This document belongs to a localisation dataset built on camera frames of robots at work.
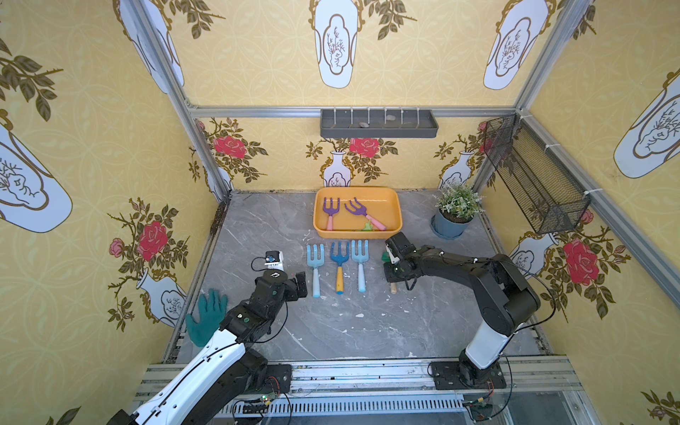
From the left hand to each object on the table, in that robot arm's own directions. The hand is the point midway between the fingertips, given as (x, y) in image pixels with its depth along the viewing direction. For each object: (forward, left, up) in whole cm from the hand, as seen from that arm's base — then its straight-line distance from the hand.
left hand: (294, 274), depth 81 cm
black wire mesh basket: (+18, -80, +14) cm, 83 cm away
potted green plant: (+22, -56, +6) cm, 60 cm away
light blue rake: (+13, -22, -13) cm, 29 cm away
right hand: (+5, -32, -13) cm, 35 cm away
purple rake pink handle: (+36, -11, -13) cm, 39 cm away
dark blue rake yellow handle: (+13, -14, -14) cm, 24 cm away
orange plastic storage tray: (+40, -33, -13) cm, 54 cm away
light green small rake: (+26, -26, -11) cm, 38 cm away
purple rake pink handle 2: (+36, -24, -12) cm, 45 cm away
